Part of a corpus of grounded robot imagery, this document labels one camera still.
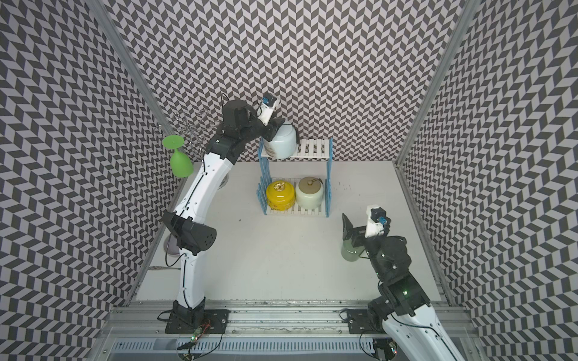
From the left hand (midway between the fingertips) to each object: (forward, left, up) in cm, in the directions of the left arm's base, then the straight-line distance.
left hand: (278, 116), depth 76 cm
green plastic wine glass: (-4, +41, -19) cm, 45 cm away
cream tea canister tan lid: (-10, -11, -30) cm, 34 cm away
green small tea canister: (-34, -25, -36) cm, 56 cm away
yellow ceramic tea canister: (-10, +1, -31) cm, 33 cm away
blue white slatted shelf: (+23, -18, -35) cm, 46 cm away
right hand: (-30, -25, -17) cm, 43 cm away
